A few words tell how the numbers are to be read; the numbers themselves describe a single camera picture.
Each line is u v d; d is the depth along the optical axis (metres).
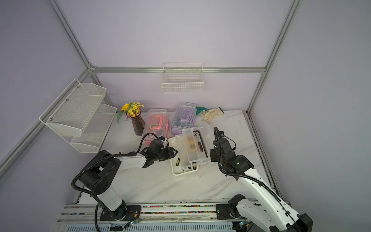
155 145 0.73
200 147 0.82
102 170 0.48
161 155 0.78
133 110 0.88
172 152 0.86
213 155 0.68
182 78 0.95
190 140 0.90
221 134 0.65
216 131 0.59
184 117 1.04
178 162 0.91
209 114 1.18
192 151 0.85
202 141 0.85
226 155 0.55
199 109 1.16
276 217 0.40
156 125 1.00
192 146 0.87
